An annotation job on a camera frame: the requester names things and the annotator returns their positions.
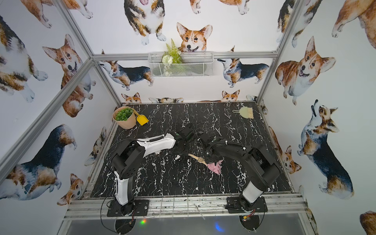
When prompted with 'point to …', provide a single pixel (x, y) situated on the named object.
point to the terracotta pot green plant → (125, 117)
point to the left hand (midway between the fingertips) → (185, 153)
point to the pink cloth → (216, 168)
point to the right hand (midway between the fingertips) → (210, 158)
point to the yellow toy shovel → (141, 119)
